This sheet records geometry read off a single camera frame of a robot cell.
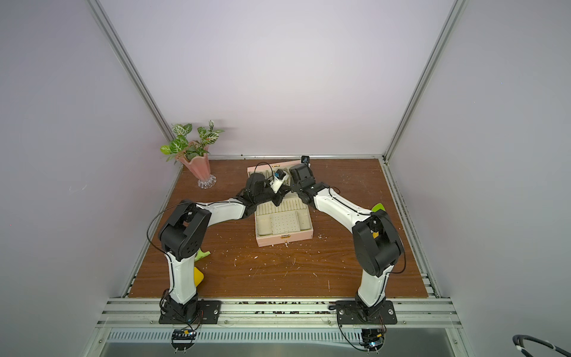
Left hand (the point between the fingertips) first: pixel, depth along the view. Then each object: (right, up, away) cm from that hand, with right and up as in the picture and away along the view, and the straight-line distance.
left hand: (291, 187), depth 93 cm
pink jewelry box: (-1, -14, -6) cm, 15 cm away
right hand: (+6, +6, -2) cm, 9 cm away
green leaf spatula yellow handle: (+41, -9, +7) cm, 42 cm away
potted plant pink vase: (-43, +14, +1) cm, 45 cm away
